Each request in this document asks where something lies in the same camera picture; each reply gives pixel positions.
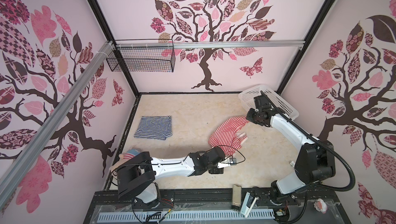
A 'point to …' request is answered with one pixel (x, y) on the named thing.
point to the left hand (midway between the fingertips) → (219, 160)
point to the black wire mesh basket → (143, 55)
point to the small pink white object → (320, 205)
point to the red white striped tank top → (226, 137)
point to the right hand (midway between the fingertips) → (249, 115)
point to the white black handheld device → (248, 204)
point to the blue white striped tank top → (154, 127)
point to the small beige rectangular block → (236, 195)
